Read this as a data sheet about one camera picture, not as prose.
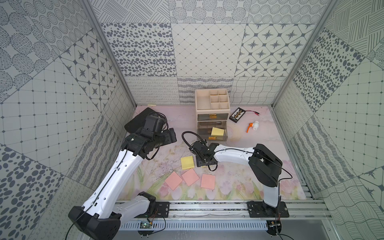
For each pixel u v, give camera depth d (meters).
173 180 0.84
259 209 0.72
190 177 0.84
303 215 0.74
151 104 1.23
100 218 0.36
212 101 0.86
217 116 0.88
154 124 0.51
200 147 0.71
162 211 0.74
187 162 0.90
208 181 0.84
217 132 0.93
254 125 1.06
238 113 1.14
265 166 0.48
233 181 0.84
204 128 0.97
